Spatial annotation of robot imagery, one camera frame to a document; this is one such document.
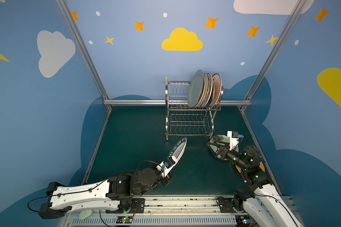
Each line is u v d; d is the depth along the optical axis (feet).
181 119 3.53
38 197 1.44
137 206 2.41
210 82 2.39
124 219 2.32
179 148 2.53
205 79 2.50
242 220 2.34
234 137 2.10
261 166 2.88
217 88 2.46
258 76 3.32
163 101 2.63
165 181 1.76
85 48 2.76
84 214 2.29
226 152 2.06
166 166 1.64
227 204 2.46
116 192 1.50
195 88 2.76
